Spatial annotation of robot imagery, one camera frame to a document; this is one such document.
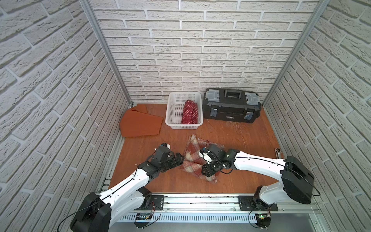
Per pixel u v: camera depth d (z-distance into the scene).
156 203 0.74
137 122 1.08
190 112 1.06
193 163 0.79
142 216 0.73
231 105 0.98
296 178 0.42
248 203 0.74
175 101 1.18
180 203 0.76
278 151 0.93
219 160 0.63
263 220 0.70
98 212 0.40
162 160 0.64
